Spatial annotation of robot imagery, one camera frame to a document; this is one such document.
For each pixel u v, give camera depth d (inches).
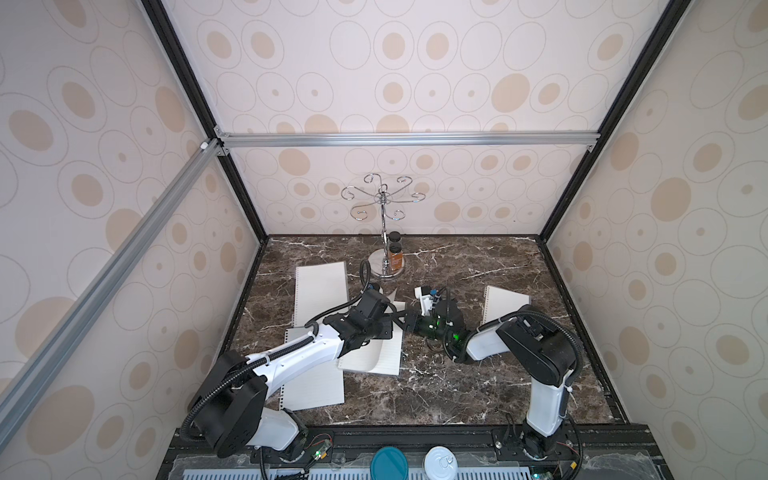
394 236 41.0
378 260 43.3
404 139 35.5
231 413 16.3
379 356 32.0
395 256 40.5
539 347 20.0
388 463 25.5
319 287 40.4
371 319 25.7
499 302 39.9
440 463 26.4
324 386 32.9
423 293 33.6
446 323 28.2
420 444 29.5
